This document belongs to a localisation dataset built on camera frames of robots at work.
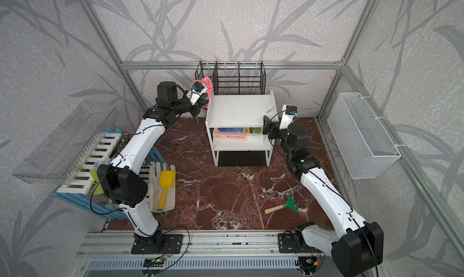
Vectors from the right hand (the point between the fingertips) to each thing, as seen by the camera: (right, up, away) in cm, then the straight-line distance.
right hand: (273, 116), depth 74 cm
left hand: (-28, +9, +5) cm, 30 cm away
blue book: (-19, -5, +11) cm, 22 cm away
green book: (-6, -6, +11) cm, 14 cm away
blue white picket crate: (-70, -26, -12) cm, 76 cm away
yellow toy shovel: (-51, -31, +17) cm, 62 cm away
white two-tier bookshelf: (-14, +2, +3) cm, 15 cm away
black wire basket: (-18, +25, +31) cm, 43 cm away
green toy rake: (+10, -41, +11) cm, 43 cm away
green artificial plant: (-64, -27, -11) cm, 70 cm away
